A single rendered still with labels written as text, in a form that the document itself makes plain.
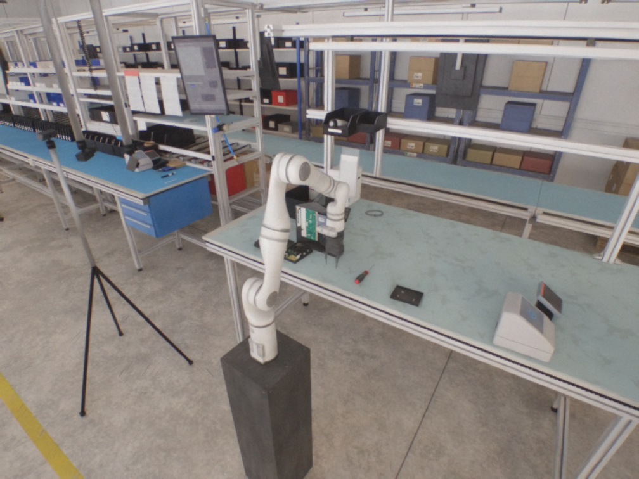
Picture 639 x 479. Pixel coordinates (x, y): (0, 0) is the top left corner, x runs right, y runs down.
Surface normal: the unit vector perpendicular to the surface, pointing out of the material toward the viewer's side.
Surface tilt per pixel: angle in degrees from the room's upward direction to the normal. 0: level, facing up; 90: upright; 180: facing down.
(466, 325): 0
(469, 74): 98
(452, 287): 0
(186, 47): 101
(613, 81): 90
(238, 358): 0
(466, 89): 98
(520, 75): 90
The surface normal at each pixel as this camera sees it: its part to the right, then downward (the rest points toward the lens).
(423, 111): -0.55, 0.40
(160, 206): 0.84, 0.26
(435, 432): 0.00, -0.87
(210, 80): -0.14, 0.64
